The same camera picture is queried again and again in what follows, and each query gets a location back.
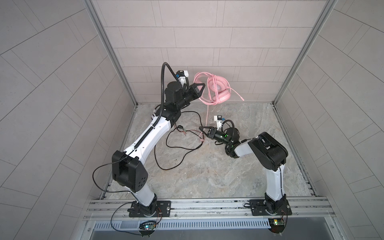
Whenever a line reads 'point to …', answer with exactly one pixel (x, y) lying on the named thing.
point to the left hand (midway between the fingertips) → (208, 81)
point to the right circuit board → (276, 225)
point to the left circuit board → (147, 228)
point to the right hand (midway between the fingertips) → (200, 131)
